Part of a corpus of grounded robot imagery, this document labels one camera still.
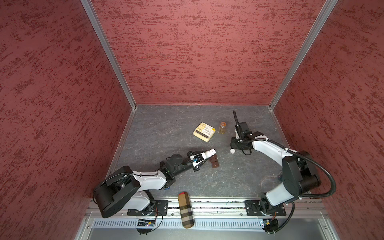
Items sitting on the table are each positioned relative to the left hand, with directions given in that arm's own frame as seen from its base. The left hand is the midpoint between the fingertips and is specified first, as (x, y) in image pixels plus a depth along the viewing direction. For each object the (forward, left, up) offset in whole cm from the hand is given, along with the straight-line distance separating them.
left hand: (207, 154), depth 78 cm
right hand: (+10, -18, -10) cm, 22 cm away
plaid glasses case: (-24, +10, -11) cm, 29 cm away
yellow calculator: (+24, 0, -13) cm, 27 cm away
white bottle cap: (+9, -18, -14) cm, 24 cm away
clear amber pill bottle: (+24, -12, -10) cm, 29 cm away
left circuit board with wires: (-30, +31, -18) cm, 47 cm away
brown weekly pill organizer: (+3, -5, -13) cm, 14 cm away
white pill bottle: (-2, -1, +6) cm, 6 cm away
